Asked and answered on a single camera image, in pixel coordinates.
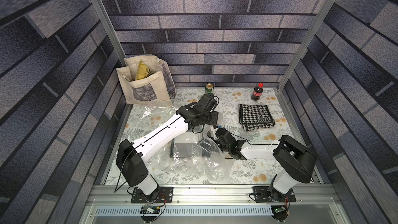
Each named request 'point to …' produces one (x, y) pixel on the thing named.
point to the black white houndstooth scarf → (254, 116)
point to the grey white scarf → (190, 144)
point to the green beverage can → (208, 88)
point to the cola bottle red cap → (257, 92)
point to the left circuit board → (149, 210)
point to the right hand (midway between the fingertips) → (200, 143)
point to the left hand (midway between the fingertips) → (216, 116)
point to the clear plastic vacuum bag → (216, 168)
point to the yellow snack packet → (142, 71)
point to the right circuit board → (280, 212)
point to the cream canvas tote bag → (146, 79)
